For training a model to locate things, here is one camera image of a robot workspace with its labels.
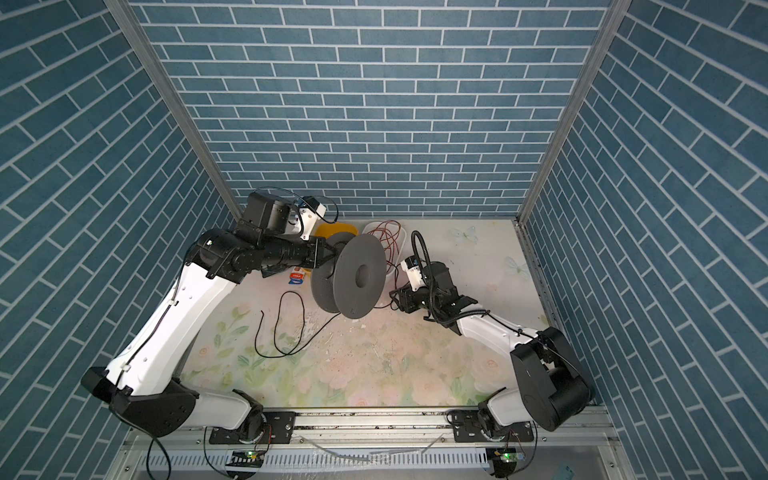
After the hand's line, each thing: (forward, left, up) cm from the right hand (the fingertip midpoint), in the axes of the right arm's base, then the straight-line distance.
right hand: (395, 288), depth 87 cm
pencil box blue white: (+8, +35, -10) cm, 38 cm away
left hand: (-5, +12, +22) cm, 26 cm away
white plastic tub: (+25, 0, -6) cm, 26 cm away
